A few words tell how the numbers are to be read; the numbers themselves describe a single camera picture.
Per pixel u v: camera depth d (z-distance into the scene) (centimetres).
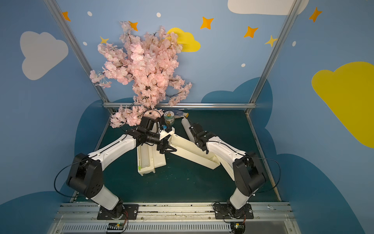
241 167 46
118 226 72
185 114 119
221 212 74
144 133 68
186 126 107
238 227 73
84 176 44
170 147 74
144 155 89
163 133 72
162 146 73
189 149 85
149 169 83
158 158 85
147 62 59
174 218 73
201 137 69
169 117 107
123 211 72
